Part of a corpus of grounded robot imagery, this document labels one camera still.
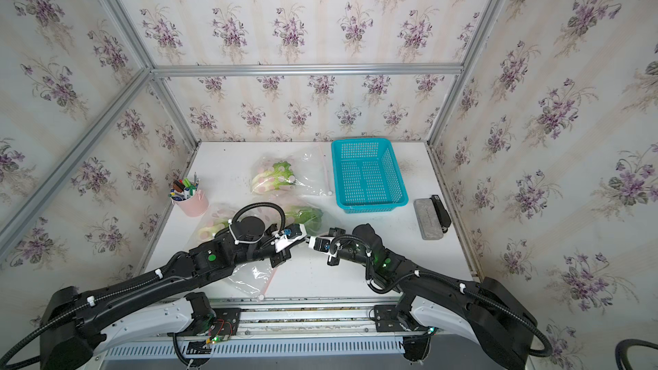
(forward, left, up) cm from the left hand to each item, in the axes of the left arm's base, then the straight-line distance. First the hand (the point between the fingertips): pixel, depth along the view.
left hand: (303, 236), depth 72 cm
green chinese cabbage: (+10, -1, -7) cm, 12 cm away
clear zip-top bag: (+36, +4, -15) cm, 39 cm away
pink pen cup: (+18, +42, -13) cm, 47 cm away
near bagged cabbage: (+6, +33, -10) cm, 35 cm away
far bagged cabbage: (+30, +11, -9) cm, 33 cm away
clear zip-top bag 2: (-7, +17, -16) cm, 24 cm away
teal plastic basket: (+35, -24, -16) cm, 45 cm away
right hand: (+1, -4, -1) cm, 4 cm away
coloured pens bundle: (+21, +45, -7) cm, 50 cm away
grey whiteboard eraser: (+14, -46, -14) cm, 50 cm away
